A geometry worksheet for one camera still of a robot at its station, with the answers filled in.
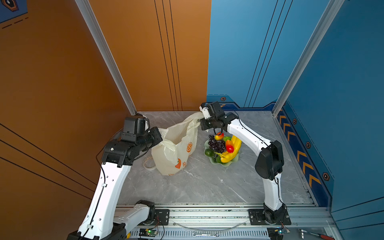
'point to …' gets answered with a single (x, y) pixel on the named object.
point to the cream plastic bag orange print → (171, 158)
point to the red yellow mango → (219, 136)
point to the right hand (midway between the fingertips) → (200, 123)
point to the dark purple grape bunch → (219, 146)
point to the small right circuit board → (275, 233)
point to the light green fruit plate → (212, 159)
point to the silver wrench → (194, 235)
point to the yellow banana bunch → (226, 156)
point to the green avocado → (209, 153)
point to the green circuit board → (147, 232)
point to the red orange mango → (229, 146)
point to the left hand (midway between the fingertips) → (162, 132)
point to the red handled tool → (324, 236)
